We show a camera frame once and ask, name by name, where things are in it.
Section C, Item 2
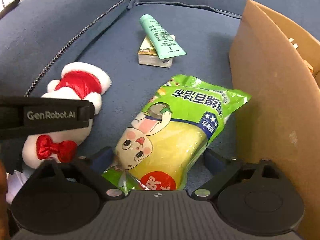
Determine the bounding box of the blue fabric sofa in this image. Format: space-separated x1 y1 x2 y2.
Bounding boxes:
0 0 320 198

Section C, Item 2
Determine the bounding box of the person's left hand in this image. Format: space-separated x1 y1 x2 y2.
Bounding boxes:
0 163 10 240

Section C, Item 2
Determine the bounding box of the brown cardboard box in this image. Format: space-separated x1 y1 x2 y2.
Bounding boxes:
229 0 319 239

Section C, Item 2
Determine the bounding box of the white plush with red bow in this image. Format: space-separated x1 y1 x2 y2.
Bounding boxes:
22 62 112 169

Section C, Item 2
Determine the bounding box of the gold tissue pack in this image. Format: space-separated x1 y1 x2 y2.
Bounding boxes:
137 36 172 68

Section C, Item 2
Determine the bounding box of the teal cream tube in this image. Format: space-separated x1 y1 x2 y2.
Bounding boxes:
139 14 186 60

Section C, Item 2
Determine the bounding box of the green cleaning cloth package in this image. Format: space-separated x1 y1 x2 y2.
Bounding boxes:
103 74 251 193

